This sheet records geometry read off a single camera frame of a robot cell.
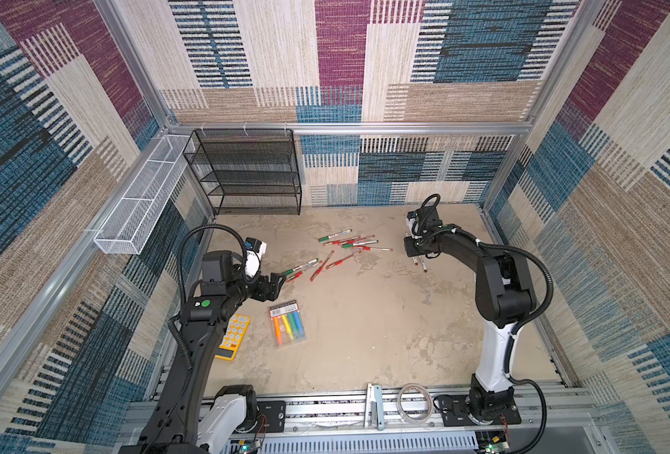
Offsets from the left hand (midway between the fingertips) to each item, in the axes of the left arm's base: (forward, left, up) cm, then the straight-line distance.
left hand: (270, 269), depth 77 cm
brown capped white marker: (+14, -49, -20) cm, 55 cm away
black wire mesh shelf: (+47, +15, -4) cm, 50 cm away
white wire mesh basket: (+22, +49, -5) cm, 54 cm away
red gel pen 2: (+18, -21, -22) cm, 35 cm away
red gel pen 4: (+23, -29, -21) cm, 43 cm away
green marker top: (+28, -13, -22) cm, 38 cm away
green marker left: (+16, -9, -21) cm, 28 cm away
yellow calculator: (-11, +13, -21) cm, 27 cm away
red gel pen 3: (+25, -15, -21) cm, 36 cm away
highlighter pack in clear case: (-7, -3, -21) cm, 22 cm away
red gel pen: (+10, -3, -21) cm, 24 cm away
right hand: (+18, -45, -16) cm, 51 cm away
